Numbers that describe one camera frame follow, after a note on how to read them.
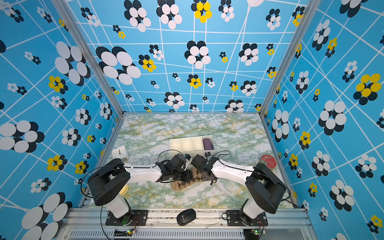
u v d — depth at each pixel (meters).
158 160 0.96
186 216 0.73
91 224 0.73
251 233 0.70
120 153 0.94
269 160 0.89
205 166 0.63
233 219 0.73
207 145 0.96
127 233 0.70
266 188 0.43
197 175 0.87
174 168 0.70
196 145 1.01
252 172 0.46
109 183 0.46
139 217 0.73
